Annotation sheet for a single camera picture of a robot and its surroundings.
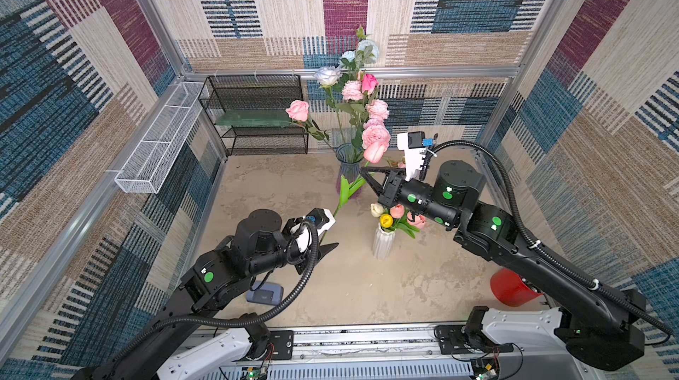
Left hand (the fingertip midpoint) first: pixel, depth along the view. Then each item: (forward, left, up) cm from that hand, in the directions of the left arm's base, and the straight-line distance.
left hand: (329, 233), depth 61 cm
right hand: (+7, -8, +12) cm, 15 cm away
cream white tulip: (+7, -12, -2) cm, 14 cm away
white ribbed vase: (+6, -15, -19) cm, 25 cm away
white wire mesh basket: (+33, +63, -13) cm, 73 cm away
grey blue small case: (-4, +19, -29) cm, 35 cm away
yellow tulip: (+3, -13, -1) cm, 14 cm away
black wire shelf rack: (+61, +29, -2) cm, 67 cm away
